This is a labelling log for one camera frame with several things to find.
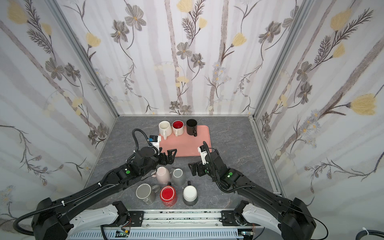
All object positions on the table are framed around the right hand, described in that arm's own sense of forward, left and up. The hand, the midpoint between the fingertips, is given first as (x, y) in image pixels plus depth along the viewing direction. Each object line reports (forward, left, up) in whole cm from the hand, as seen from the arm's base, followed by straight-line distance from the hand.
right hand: (192, 159), depth 77 cm
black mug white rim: (+31, +1, -10) cm, 32 cm away
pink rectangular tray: (+19, +5, -18) cm, 27 cm away
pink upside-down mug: (-6, +16, -8) cm, 19 cm away
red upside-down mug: (-16, +11, -9) cm, 22 cm away
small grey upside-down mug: (-7, +7, -7) cm, 12 cm away
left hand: (+4, +13, +5) cm, 14 cm away
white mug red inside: (+31, +11, -13) cm, 35 cm away
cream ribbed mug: (+28, +20, -12) cm, 36 cm away
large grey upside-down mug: (-16, +23, -6) cm, 28 cm away
